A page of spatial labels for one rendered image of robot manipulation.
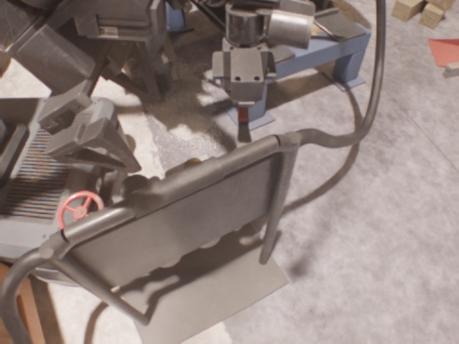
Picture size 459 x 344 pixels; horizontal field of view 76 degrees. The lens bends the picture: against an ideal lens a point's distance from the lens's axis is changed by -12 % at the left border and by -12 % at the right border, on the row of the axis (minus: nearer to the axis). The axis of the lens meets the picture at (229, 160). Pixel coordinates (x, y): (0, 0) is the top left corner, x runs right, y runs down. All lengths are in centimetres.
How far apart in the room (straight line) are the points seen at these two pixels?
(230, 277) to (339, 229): 36
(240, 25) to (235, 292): 68
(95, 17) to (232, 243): 81
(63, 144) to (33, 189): 62
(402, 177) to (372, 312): 48
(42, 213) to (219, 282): 49
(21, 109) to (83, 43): 86
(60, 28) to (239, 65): 27
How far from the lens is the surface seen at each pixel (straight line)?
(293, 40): 48
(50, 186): 88
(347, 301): 98
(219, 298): 92
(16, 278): 60
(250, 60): 48
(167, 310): 93
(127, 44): 33
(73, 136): 28
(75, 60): 27
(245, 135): 57
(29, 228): 85
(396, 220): 113
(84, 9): 25
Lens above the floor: 91
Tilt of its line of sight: 54 degrees down
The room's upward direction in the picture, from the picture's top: 1 degrees counter-clockwise
